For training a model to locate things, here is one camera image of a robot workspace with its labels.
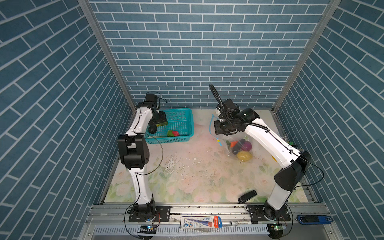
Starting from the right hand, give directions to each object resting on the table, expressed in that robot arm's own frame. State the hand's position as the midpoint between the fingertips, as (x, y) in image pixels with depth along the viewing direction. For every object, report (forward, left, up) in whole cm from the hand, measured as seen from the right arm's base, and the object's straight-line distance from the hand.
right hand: (214, 127), depth 79 cm
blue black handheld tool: (-35, -48, -20) cm, 63 cm away
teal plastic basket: (+22, +25, -22) cm, 40 cm away
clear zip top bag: (-1, -15, -14) cm, 21 cm away
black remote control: (-27, -19, -22) cm, 40 cm away
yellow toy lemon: (-5, -19, -19) cm, 28 cm away
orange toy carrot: (+2, -13, -17) cm, 22 cm away
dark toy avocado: (+10, +42, -18) cm, 47 cm away
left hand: (+11, +34, -10) cm, 37 cm away
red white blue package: (-40, +4, -23) cm, 47 cm away
